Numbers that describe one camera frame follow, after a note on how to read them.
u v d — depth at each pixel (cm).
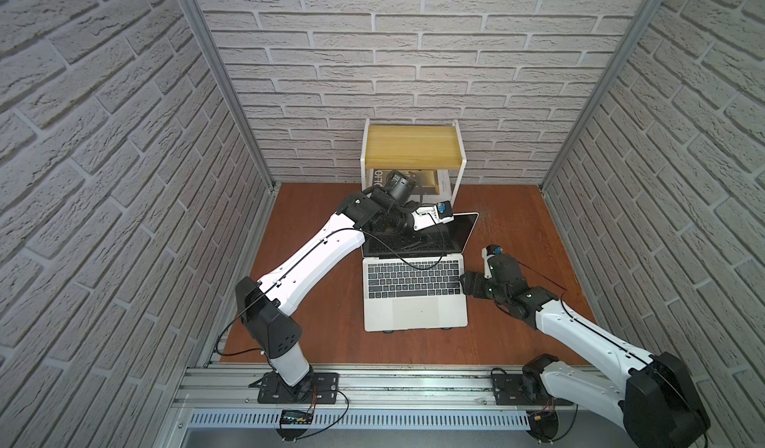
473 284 76
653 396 40
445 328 83
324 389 75
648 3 72
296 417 71
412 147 83
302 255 46
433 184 94
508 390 73
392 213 59
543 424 68
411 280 85
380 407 72
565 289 93
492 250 77
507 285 64
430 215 60
